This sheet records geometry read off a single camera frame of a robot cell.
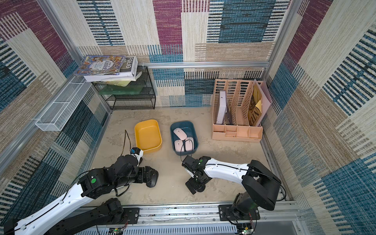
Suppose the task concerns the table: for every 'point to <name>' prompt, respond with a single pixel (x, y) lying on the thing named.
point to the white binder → (223, 107)
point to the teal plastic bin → (189, 127)
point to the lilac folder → (266, 98)
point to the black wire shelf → (139, 94)
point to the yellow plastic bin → (148, 135)
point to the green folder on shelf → (111, 90)
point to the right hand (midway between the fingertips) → (196, 184)
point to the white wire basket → (56, 115)
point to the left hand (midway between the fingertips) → (150, 171)
